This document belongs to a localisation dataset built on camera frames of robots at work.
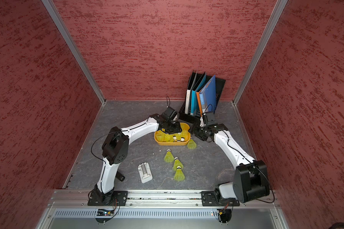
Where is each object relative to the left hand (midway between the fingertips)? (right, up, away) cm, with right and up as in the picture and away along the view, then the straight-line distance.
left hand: (179, 132), depth 92 cm
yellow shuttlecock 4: (-7, -16, -2) cm, 17 cm away
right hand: (+7, 0, -7) cm, 10 cm away
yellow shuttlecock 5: (-2, -17, -9) cm, 19 cm away
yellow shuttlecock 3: (+8, -8, +3) cm, 12 cm away
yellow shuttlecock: (-7, -4, +3) cm, 9 cm away
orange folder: (+14, +22, -5) cm, 27 cm away
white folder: (+5, +26, -5) cm, 27 cm away
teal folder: (+10, +18, +3) cm, 21 cm away
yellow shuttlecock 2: (+3, -2, +4) cm, 5 cm away
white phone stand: (-20, -22, -10) cm, 32 cm away
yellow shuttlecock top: (-13, -3, +2) cm, 13 cm away
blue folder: (+23, +27, +7) cm, 36 cm away
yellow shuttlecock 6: (-1, -22, -14) cm, 26 cm away
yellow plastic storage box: (+4, +2, +4) cm, 6 cm away
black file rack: (+31, +35, +12) cm, 48 cm away
